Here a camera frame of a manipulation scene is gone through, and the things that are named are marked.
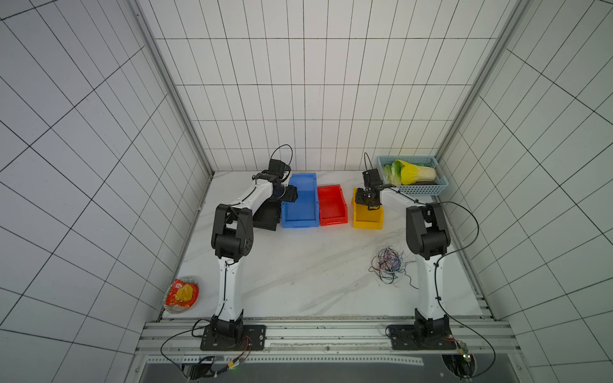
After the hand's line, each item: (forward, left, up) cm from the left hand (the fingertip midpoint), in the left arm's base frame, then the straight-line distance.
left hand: (288, 198), depth 102 cm
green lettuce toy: (+15, -49, +2) cm, 51 cm away
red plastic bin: (+2, -21, -10) cm, 23 cm away
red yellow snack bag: (-40, +34, -3) cm, 52 cm away
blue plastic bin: (-3, -7, -6) cm, 10 cm away
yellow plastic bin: (-10, -32, -1) cm, 33 cm away
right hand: (+5, -29, -4) cm, 30 cm away
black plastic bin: (-3, +10, -9) cm, 14 cm away
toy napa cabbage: (+14, -57, +2) cm, 59 cm away
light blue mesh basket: (+7, -67, 0) cm, 67 cm away
